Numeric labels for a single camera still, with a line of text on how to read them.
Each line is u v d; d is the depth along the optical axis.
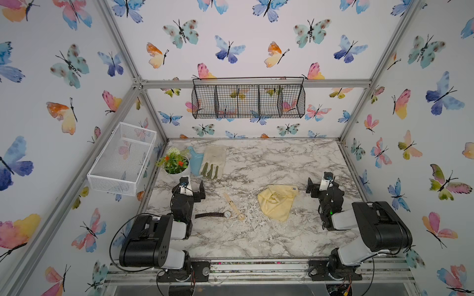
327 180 0.78
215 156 1.10
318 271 0.73
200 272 0.73
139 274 0.74
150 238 0.49
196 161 1.11
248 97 0.98
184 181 0.74
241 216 0.89
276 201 0.91
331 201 0.70
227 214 0.89
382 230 0.45
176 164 0.89
